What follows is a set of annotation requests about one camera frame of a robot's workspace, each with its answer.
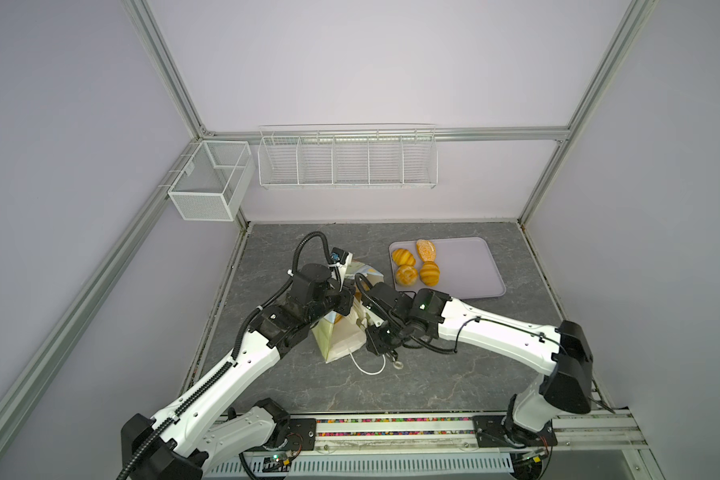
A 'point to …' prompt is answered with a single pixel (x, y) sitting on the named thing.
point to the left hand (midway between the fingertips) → (353, 285)
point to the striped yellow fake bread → (429, 273)
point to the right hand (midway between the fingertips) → (369, 347)
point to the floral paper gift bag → (337, 334)
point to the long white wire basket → (348, 156)
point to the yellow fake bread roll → (403, 257)
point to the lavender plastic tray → (467, 268)
